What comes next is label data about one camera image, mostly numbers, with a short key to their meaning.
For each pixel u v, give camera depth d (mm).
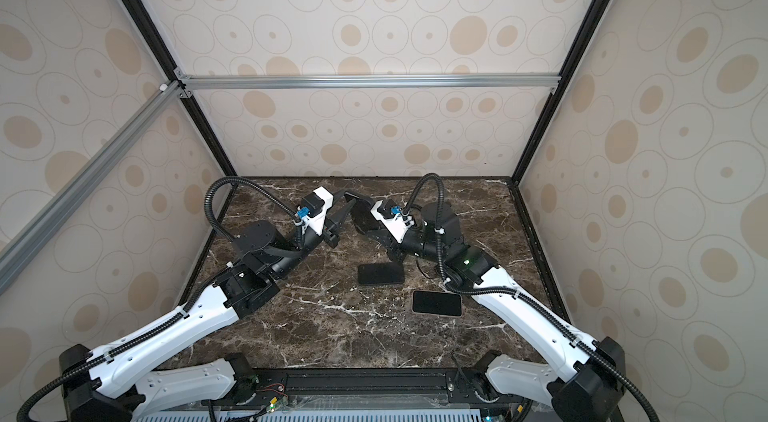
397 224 581
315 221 494
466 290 498
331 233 546
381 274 941
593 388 375
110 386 388
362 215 614
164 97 835
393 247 601
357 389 744
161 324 432
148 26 783
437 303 872
